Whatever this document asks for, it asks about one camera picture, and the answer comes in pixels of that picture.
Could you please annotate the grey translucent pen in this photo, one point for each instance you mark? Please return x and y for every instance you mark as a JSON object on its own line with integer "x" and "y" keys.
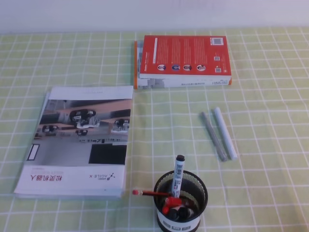
{"x": 221, "y": 154}

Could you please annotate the black mesh pen holder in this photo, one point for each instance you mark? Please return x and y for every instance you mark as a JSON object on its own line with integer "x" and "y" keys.
{"x": 184, "y": 218}

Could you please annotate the light blue pen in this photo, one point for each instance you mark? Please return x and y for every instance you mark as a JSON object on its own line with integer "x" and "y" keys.
{"x": 226, "y": 136}

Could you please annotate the red marker in holder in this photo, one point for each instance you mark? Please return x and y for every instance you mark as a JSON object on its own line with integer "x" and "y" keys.
{"x": 170, "y": 202}

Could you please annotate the white black cap marker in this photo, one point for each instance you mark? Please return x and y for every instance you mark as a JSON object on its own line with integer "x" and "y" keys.
{"x": 178, "y": 176}

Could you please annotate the red cover book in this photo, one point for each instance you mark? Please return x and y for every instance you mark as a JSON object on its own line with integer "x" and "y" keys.
{"x": 176, "y": 56}

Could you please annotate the red pencil with eraser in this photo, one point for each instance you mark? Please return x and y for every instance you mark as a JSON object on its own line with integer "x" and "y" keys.
{"x": 150, "y": 193}

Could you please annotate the white grey robotics booklet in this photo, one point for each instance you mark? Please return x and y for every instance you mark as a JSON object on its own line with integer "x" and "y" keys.
{"x": 80, "y": 144}

